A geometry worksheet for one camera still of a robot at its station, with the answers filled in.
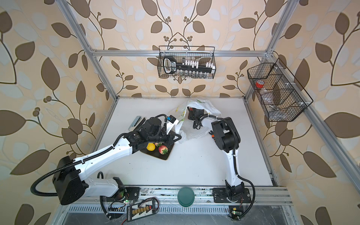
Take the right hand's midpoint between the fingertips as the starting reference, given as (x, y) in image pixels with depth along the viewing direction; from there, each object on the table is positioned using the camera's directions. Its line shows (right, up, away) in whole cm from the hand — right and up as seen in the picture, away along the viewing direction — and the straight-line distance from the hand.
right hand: (193, 114), depth 107 cm
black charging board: (-28, -46, -39) cm, 67 cm away
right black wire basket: (+45, +11, -34) cm, 58 cm away
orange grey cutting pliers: (+13, -13, -9) cm, 20 cm away
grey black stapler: (-41, -5, -5) cm, 42 cm away
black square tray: (-25, -25, -17) cm, 39 cm away
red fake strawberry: (-20, -21, -21) cm, 36 cm away
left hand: (-7, -11, -34) cm, 37 cm away
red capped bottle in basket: (+41, +20, -20) cm, 50 cm away
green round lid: (-6, -38, -42) cm, 57 cm away
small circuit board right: (+20, -50, -36) cm, 65 cm away
